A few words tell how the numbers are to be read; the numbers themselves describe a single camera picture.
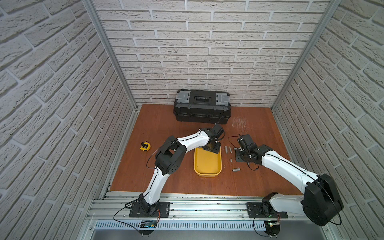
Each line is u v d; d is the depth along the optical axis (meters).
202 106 0.98
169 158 0.55
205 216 0.73
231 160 0.90
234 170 0.87
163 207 0.75
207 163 0.89
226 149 0.95
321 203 0.41
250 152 0.63
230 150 0.95
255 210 0.73
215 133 0.76
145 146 0.95
